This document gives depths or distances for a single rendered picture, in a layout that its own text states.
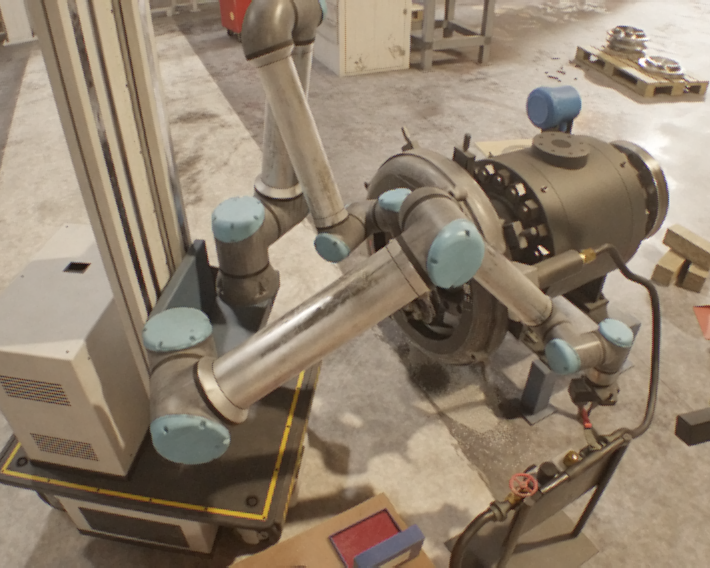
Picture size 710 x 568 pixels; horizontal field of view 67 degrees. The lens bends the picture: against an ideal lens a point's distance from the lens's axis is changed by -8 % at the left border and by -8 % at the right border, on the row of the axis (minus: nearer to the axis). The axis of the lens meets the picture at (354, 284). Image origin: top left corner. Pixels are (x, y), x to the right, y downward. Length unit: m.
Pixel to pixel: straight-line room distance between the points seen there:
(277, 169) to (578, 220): 1.02
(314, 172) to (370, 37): 4.32
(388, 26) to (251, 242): 4.31
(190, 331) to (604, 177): 1.54
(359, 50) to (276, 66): 4.31
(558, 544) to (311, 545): 0.92
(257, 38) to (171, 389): 0.77
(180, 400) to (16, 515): 1.29
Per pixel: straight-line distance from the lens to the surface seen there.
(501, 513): 1.56
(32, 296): 1.69
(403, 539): 1.33
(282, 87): 1.36
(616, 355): 1.54
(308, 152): 1.38
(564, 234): 1.99
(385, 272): 1.02
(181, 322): 1.28
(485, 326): 1.77
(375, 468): 2.13
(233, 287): 1.69
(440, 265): 1.00
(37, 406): 1.69
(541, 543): 2.05
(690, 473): 2.43
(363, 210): 1.54
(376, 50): 5.72
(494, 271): 1.31
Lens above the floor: 1.77
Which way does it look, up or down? 39 degrees down
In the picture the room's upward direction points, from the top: straight up
